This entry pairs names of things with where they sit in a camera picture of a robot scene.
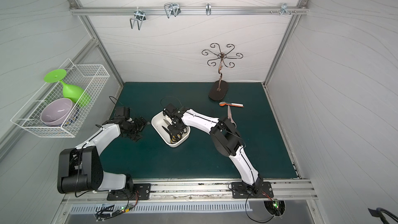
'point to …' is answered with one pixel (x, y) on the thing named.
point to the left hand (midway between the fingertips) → (147, 127)
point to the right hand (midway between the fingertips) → (175, 128)
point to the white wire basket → (91, 78)
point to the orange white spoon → (223, 103)
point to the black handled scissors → (175, 138)
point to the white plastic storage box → (157, 123)
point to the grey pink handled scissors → (230, 115)
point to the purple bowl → (55, 111)
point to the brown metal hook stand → (218, 89)
